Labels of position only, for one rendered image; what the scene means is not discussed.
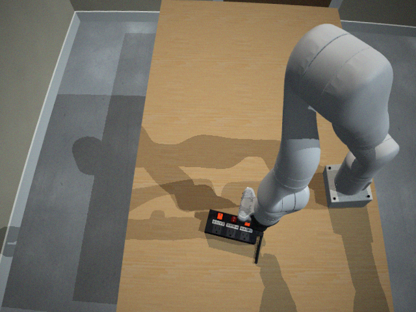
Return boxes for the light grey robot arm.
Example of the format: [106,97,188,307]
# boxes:
[257,24,399,221]

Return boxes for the black power strip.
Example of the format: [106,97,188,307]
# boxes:
[205,209,264,264]

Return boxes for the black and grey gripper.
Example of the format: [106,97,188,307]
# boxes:
[237,187,280,232]

